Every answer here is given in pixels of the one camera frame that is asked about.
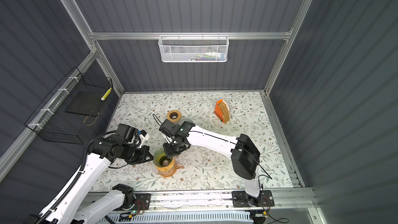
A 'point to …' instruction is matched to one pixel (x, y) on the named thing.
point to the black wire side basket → (68, 115)
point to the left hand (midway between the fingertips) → (153, 159)
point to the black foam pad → (86, 102)
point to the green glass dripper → (160, 159)
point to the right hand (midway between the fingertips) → (169, 157)
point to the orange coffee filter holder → (222, 111)
